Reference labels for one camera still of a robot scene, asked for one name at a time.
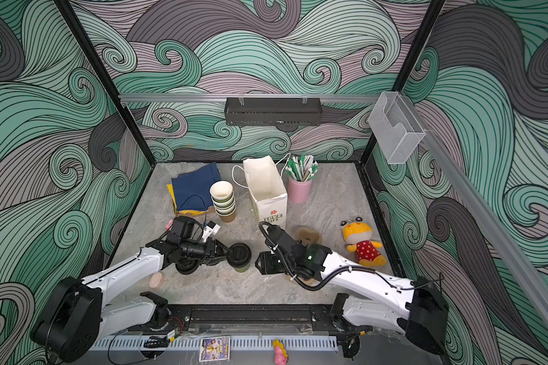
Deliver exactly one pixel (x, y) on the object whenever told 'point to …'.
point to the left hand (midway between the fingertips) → (230, 255)
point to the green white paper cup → (243, 269)
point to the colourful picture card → (215, 349)
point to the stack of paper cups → (223, 199)
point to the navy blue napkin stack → (192, 189)
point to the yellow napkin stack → (187, 212)
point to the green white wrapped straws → (303, 168)
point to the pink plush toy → (169, 224)
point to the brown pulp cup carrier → (308, 236)
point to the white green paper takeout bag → (267, 189)
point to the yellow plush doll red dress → (358, 233)
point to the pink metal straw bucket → (299, 192)
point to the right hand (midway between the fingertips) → (259, 266)
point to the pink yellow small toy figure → (280, 354)
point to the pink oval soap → (156, 280)
